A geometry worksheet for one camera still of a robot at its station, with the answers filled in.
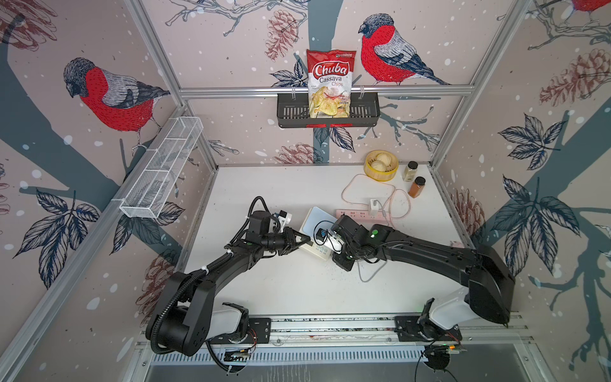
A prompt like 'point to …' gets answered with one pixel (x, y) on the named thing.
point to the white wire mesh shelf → (145, 195)
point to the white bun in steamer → (382, 161)
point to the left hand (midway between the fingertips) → (312, 239)
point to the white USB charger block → (374, 208)
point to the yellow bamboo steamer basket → (386, 175)
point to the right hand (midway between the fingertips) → (333, 254)
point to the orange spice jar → (417, 187)
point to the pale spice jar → (410, 171)
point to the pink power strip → (363, 216)
